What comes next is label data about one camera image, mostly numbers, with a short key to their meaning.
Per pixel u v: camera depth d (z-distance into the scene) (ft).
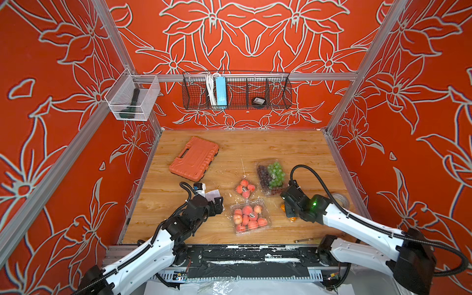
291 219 2.66
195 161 3.20
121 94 2.60
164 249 1.72
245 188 2.94
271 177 2.89
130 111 2.62
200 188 2.36
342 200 2.87
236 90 3.22
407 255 1.26
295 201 2.01
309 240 2.50
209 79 2.87
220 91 2.93
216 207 2.39
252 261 2.39
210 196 3.01
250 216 2.57
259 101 3.13
